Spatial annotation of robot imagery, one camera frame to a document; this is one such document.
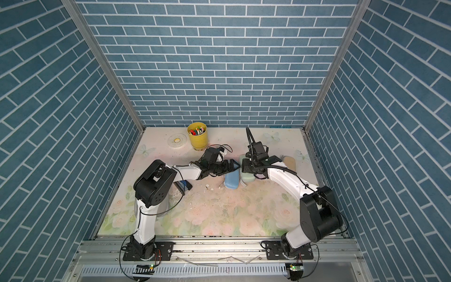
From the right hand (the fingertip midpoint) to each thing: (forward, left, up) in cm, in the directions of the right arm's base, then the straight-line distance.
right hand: (247, 166), depth 89 cm
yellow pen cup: (+17, +29, +3) cm, 34 cm away
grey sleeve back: (-2, 0, -8) cm, 8 cm away
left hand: (+2, +4, -6) cm, 8 cm away
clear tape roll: (+24, +47, -11) cm, 53 cm away
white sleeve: (-4, +8, -7) cm, 11 cm away
